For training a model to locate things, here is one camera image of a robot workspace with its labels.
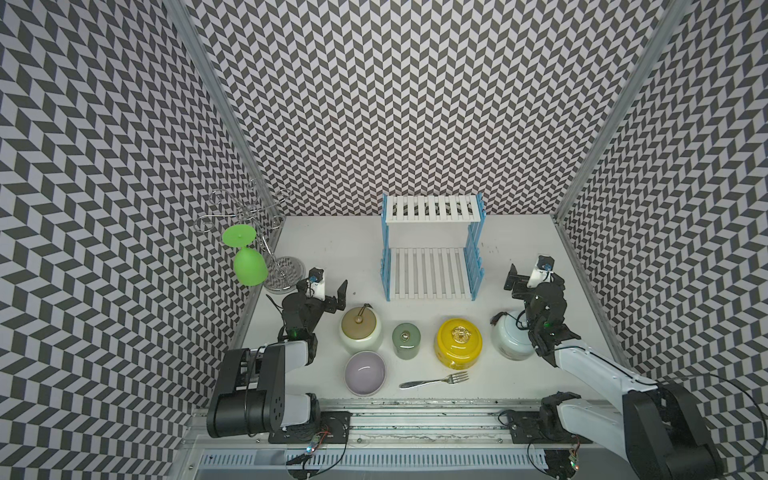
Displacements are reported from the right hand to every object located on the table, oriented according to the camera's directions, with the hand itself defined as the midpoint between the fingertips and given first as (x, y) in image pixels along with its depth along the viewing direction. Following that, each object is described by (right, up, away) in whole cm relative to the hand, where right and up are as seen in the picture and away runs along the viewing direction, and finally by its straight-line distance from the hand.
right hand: (529, 271), depth 85 cm
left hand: (-58, -3, +5) cm, 58 cm away
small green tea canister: (-35, -18, -6) cm, 40 cm away
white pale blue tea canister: (-8, -18, -6) cm, 20 cm away
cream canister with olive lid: (-48, -15, -5) cm, 50 cm away
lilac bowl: (-47, -27, -6) cm, 54 cm away
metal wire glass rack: (-91, +21, +29) cm, 98 cm away
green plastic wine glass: (-76, +2, -8) cm, 77 cm away
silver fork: (-23, -29, -5) cm, 37 cm away
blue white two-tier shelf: (-25, +7, +24) cm, 35 cm away
